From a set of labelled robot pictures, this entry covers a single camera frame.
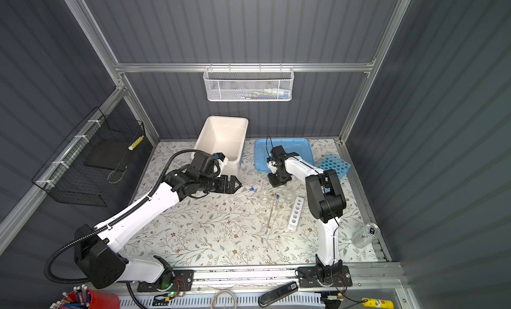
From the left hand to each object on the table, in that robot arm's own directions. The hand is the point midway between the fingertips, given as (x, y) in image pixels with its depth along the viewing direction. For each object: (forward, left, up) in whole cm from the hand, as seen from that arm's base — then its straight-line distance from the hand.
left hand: (233, 183), depth 78 cm
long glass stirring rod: (-8, -15, -20) cm, 26 cm away
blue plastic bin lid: (+36, -15, -18) cm, 43 cm away
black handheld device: (-35, -15, -23) cm, 44 cm away
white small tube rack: (-11, -25, -16) cm, 32 cm away
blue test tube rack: (+20, -51, -14) cm, 56 cm away
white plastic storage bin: (+43, +7, -13) cm, 45 cm away
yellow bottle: (-40, -49, -17) cm, 65 cm away
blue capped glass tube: (+2, -19, -20) cm, 27 cm away
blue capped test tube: (+9, -7, -19) cm, 23 cm away
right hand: (+10, -21, -18) cm, 29 cm away
